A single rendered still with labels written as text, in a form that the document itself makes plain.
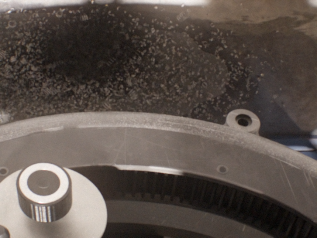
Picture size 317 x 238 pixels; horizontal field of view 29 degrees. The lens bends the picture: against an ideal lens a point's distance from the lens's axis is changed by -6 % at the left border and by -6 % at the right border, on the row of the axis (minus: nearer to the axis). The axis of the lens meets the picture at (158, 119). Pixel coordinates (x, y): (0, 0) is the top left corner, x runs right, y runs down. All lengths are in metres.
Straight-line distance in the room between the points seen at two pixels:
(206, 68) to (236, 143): 0.34
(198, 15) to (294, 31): 0.16
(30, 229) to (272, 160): 0.26
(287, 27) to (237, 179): 0.39
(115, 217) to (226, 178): 0.12
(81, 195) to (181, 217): 0.12
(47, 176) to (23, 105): 0.48
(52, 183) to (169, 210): 0.16
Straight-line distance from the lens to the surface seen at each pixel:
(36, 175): 0.55
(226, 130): 0.68
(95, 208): 0.58
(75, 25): 0.92
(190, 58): 0.97
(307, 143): 1.16
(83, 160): 0.63
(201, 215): 0.67
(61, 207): 0.54
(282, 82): 1.05
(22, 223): 0.58
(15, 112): 1.03
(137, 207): 0.67
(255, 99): 1.06
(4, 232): 0.54
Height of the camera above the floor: 0.74
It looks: 44 degrees down
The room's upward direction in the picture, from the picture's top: 173 degrees clockwise
